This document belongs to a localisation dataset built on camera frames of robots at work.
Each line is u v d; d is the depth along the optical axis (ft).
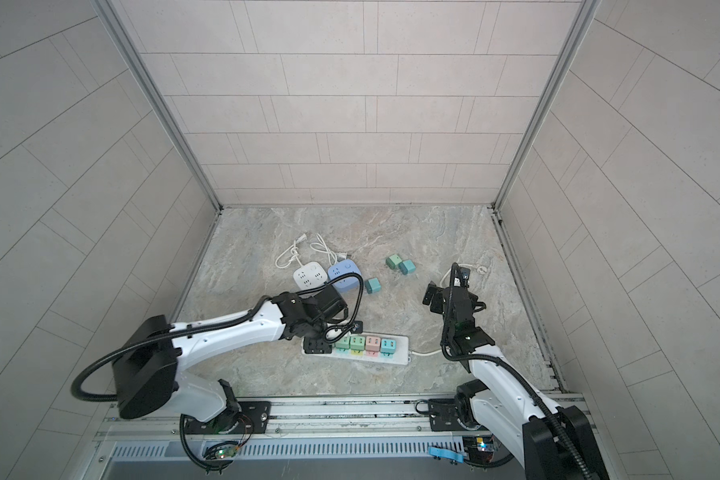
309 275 3.08
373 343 2.53
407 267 3.17
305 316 1.90
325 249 3.34
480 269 3.18
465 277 2.32
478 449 2.23
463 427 2.28
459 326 2.07
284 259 3.31
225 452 2.12
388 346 2.51
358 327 2.30
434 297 2.52
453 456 2.12
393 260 3.25
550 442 1.31
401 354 2.59
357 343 2.53
